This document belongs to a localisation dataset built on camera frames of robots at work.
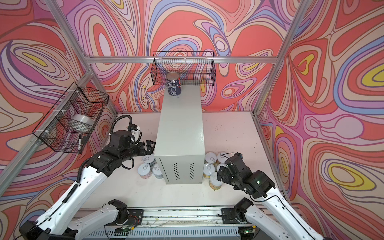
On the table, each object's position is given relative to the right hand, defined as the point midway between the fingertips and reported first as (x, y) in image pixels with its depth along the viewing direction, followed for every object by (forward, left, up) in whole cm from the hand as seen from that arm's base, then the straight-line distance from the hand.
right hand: (226, 179), depth 73 cm
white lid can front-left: (+9, +44, -7) cm, 46 cm away
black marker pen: (+15, +72, +14) cm, 74 cm away
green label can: (+11, 0, -7) cm, 14 cm away
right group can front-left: (+9, +8, -7) cm, 14 cm away
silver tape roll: (+26, +71, +20) cm, 78 cm away
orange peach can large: (+1, +5, -7) cm, 9 cm away
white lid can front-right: (+8, +37, -7) cm, 39 cm away
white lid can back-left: (+16, +43, -7) cm, 47 cm away
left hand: (+16, +38, +11) cm, 42 cm away
